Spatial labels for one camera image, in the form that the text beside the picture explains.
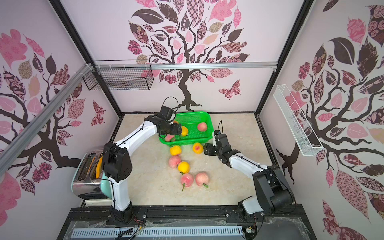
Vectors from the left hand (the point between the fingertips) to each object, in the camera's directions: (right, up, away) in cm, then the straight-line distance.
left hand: (174, 132), depth 92 cm
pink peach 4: (+9, -25, -12) cm, 30 cm away
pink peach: (-3, -4, +4) cm, 7 cm away
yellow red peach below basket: (+15, -10, 0) cm, 18 cm away
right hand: (+21, -10, -1) cm, 24 cm away
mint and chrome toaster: (-53, -30, -2) cm, 61 cm away
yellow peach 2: (+7, -20, -7) cm, 22 cm away
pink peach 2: (+19, +4, +12) cm, 22 cm away
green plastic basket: (+10, +8, +25) cm, 29 cm away
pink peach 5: (+17, -25, -12) cm, 33 cm away
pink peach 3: (+1, -17, -4) cm, 17 cm away
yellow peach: (+1, -11, 0) cm, 11 cm away
